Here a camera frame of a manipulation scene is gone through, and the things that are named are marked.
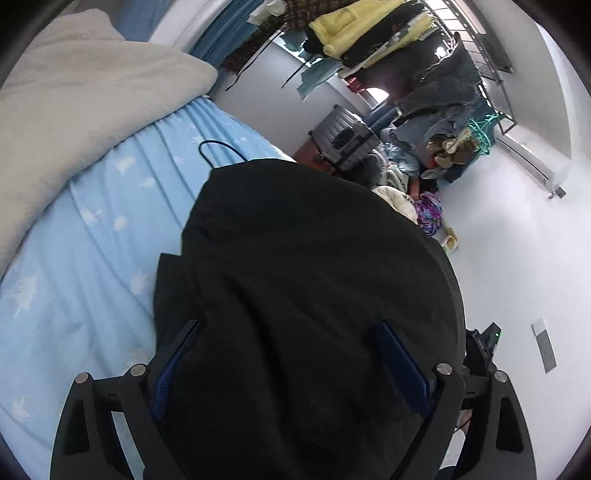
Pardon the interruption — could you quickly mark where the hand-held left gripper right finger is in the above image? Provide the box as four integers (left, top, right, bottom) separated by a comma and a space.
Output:
375, 320, 539, 480

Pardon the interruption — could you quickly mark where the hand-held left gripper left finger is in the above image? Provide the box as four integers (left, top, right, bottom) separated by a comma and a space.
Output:
50, 318, 204, 480

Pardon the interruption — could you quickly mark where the black puffer jacket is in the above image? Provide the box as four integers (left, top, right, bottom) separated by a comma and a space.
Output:
143, 159, 467, 480

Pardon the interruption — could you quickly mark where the pile of light clothes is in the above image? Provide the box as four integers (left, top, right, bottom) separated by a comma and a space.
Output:
379, 138, 421, 185

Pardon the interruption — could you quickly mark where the metal clothes rack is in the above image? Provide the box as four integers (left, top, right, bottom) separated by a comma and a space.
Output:
425, 0, 518, 134

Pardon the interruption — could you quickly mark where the light blue bed sheet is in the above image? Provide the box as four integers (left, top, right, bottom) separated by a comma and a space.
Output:
0, 97, 296, 480

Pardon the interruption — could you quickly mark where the colourful purple bag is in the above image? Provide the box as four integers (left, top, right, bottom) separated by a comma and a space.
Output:
413, 191, 444, 236

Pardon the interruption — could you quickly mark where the cream puffer coat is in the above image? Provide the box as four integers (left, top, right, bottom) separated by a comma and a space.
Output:
372, 185, 419, 222

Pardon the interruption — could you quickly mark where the white air conditioner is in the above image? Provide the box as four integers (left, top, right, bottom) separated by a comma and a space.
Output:
496, 131, 566, 199

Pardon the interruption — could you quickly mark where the bunch of hanging socks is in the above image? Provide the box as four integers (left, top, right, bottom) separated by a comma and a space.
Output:
425, 129, 481, 169

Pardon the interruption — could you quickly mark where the green clip hanger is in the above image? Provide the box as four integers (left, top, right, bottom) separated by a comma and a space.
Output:
466, 113, 504, 158

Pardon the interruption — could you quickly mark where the denim shirt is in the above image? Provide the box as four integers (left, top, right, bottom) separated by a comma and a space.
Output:
392, 106, 467, 153

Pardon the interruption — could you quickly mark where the grey suitcase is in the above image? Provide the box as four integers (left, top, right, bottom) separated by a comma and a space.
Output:
308, 105, 382, 171

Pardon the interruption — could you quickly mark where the dark hanging coat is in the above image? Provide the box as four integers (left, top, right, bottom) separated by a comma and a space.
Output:
397, 41, 481, 116

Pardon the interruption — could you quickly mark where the grey duvet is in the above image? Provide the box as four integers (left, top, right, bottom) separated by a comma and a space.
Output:
0, 11, 219, 273

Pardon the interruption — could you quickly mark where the light blue hanging cloth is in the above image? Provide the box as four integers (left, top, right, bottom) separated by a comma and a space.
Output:
295, 62, 345, 100

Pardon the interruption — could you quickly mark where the brown houndstooth coat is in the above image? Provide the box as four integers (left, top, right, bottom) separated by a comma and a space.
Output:
222, 0, 324, 75

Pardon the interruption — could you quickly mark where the blue curtain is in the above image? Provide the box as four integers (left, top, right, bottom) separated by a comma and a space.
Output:
191, 0, 259, 61

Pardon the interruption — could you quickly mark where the yellow fleece jacket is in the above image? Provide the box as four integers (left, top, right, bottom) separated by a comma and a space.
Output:
308, 0, 407, 58

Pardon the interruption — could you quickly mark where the blue covered chair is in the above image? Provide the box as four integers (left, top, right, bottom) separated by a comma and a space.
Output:
111, 0, 176, 43

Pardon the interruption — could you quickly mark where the black cable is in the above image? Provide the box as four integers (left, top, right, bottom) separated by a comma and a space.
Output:
198, 140, 247, 168

